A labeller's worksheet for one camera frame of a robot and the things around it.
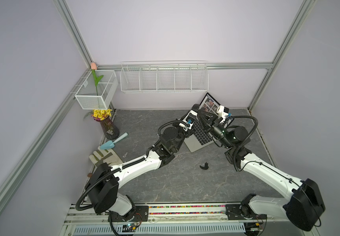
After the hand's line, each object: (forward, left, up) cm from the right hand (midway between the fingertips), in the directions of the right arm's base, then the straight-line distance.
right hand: (197, 112), depth 61 cm
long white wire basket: (+45, +17, -12) cm, 49 cm away
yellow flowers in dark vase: (+16, +54, -35) cm, 66 cm away
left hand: (+5, +1, -5) cm, 8 cm away
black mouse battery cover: (-7, -9, -42) cm, 43 cm away
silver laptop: (+13, -6, -42) cm, 44 cm away
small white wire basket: (+18, +57, -6) cm, 60 cm away
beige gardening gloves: (+1, +53, -42) cm, 68 cm away
